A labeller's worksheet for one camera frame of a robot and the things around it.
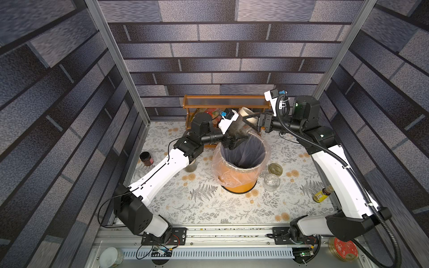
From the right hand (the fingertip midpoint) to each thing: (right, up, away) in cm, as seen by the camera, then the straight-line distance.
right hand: (246, 117), depth 62 cm
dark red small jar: (-51, -20, +31) cm, 63 cm away
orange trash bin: (-1, -20, +6) cm, 21 cm away
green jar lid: (+23, -26, +34) cm, 49 cm away
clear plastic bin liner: (-12, -17, +13) cm, 24 cm away
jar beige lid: (-25, -25, +30) cm, 46 cm away
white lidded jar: (-53, -55, +2) cm, 76 cm away
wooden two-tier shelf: (-13, +14, +46) cm, 50 cm away
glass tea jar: (+20, -33, +29) cm, 48 cm away
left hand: (-1, -5, +4) cm, 6 cm away
